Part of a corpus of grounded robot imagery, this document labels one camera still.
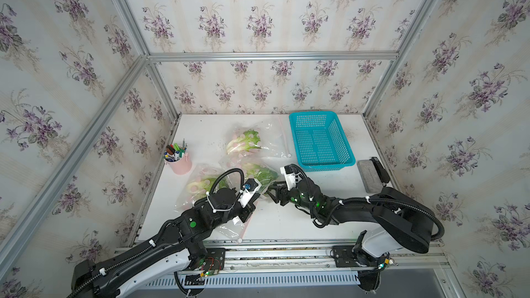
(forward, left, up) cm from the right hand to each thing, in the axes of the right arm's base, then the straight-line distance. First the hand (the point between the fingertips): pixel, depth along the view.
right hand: (272, 187), depth 81 cm
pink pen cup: (+12, +41, -4) cm, 43 cm away
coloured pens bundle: (+15, +44, +2) cm, 46 cm away
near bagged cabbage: (+1, +28, -2) cm, 28 cm away
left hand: (-6, +5, +7) cm, 10 cm away
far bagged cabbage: (+25, +12, -1) cm, 28 cm away
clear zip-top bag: (+34, +4, -9) cm, 35 cm away
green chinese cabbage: (+5, +3, +1) cm, 6 cm away
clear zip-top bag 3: (-14, +15, -8) cm, 22 cm away
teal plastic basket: (+31, -27, -10) cm, 42 cm away
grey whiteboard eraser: (+10, -47, -8) cm, 48 cm away
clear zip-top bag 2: (+13, +14, -3) cm, 20 cm away
